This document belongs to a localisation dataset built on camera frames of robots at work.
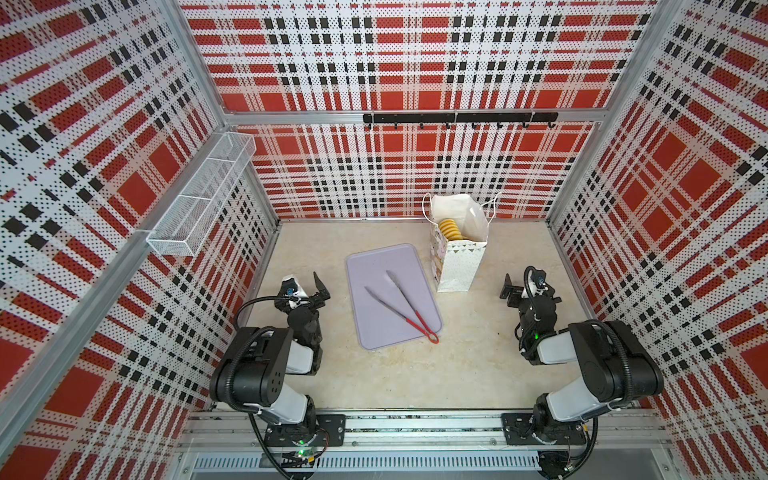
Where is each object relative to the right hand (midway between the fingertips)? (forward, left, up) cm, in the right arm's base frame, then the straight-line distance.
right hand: (524, 277), depth 90 cm
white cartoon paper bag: (+2, +21, +5) cm, 22 cm away
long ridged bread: (+14, +22, +7) cm, 27 cm away
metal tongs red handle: (-13, +30, -9) cm, 34 cm away
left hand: (-3, +67, +3) cm, 67 cm away
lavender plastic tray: (-8, +46, -14) cm, 49 cm away
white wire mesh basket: (+14, +105, +11) cm, 107 cm away
